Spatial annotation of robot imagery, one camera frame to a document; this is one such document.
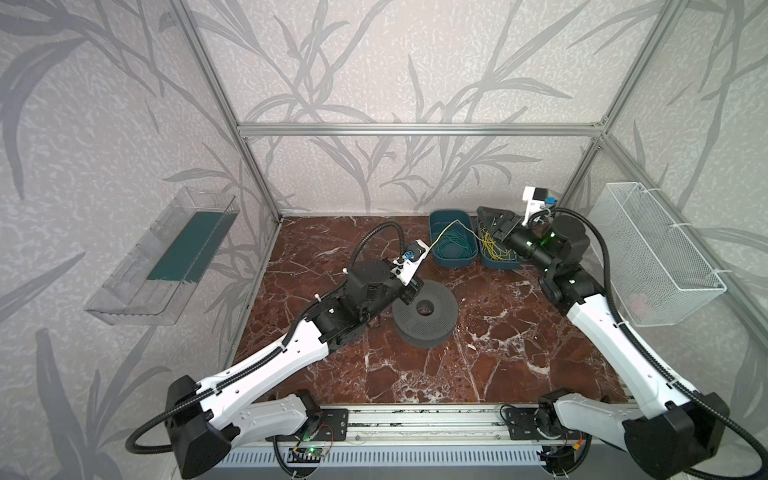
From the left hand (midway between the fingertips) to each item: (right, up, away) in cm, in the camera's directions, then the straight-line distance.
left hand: (427, 253), depth 68 cm
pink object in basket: (+52, -12, +5) cm, 54 cm away
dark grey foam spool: (+3, -20, +19) cm, 27 cm away
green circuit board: (-26, -47, +3) cm, 54 cm away
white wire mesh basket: (+48, -3, -4) cm, 49 cm away
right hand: (+11, +11, -1) cm, 16 cm away
